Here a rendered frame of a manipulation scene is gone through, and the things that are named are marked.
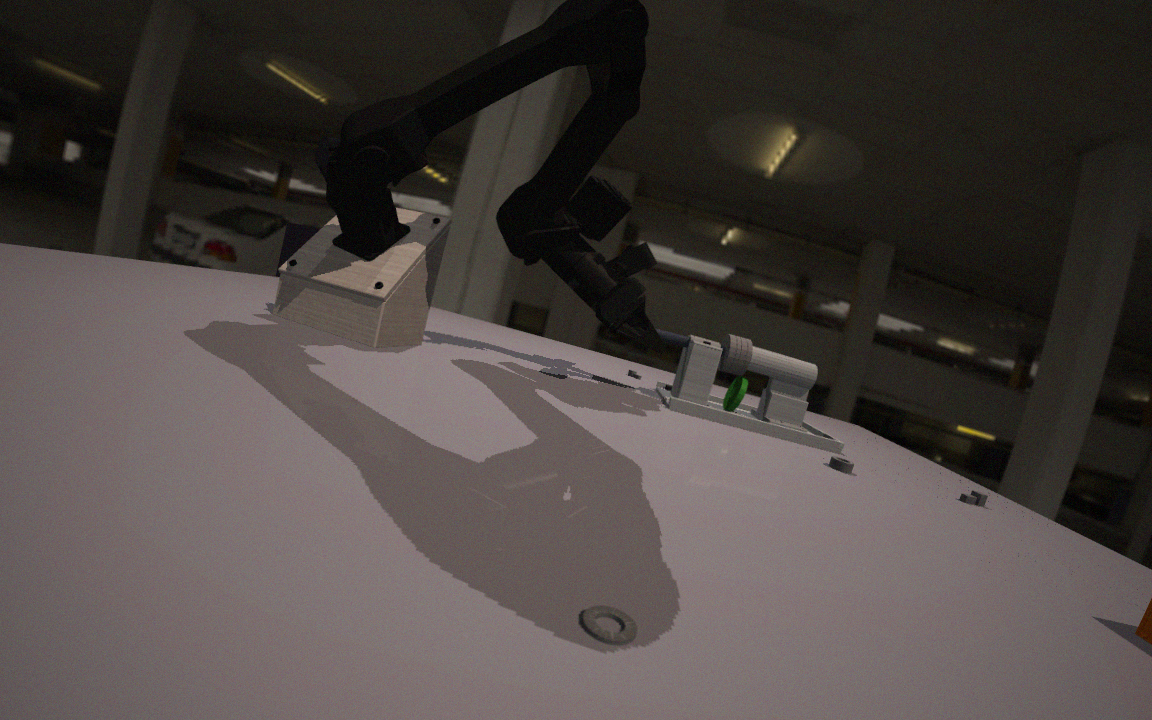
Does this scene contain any green disc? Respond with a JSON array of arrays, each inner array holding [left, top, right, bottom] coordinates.
[[722, 376, 748, 412]]

